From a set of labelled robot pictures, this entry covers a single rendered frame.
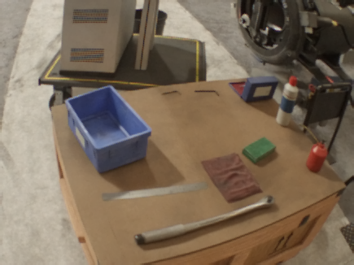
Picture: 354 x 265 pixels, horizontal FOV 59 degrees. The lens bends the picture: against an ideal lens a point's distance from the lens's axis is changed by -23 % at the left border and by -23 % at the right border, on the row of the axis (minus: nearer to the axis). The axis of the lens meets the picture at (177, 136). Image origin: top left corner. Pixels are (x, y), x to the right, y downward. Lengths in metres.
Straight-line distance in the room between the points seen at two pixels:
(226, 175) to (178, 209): 0.21
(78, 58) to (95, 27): 0.22
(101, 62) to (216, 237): 1.18
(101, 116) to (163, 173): 0.35
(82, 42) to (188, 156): 0.91
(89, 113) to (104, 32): 0.58
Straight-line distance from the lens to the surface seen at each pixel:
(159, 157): 1.32
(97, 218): 1.12
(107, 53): 1.95
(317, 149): 1.40
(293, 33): 2.34
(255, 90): 1.64
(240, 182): 1.26
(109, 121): 1.45
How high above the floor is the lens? 1.35
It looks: 39 degrees down
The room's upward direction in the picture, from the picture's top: 9 degrees clockwise
